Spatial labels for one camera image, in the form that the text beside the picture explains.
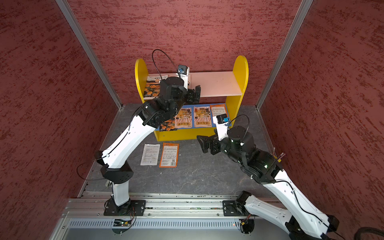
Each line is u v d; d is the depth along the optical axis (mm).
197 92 568
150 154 923
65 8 710
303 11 724
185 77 520
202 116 947
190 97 561
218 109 997
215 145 512
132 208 739
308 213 368
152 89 722
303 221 372
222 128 509
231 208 741
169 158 921
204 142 512
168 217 725
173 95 446
